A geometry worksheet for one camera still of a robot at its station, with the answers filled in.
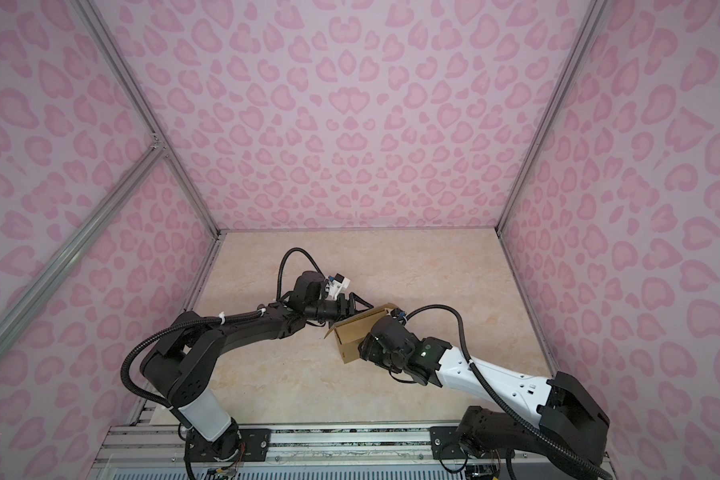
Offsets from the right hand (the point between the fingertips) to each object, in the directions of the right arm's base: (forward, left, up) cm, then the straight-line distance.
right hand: (364, 352), depth 78 cm
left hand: (+10, -2, +3) cm, 11 cm away
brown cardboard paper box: (+3, +3, +4) cm, 6 cm away
